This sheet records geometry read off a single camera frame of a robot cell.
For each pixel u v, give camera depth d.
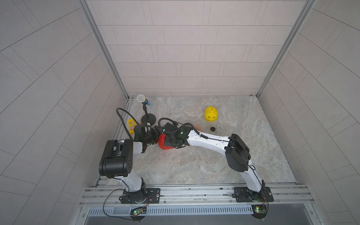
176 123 0.78
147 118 0.99
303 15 0.74
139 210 0.64
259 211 0.68
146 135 0.80
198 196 0.72
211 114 0.97
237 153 0.49
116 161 0.50
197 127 1.00
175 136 0.63
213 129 0.97
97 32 0.79
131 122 0.99
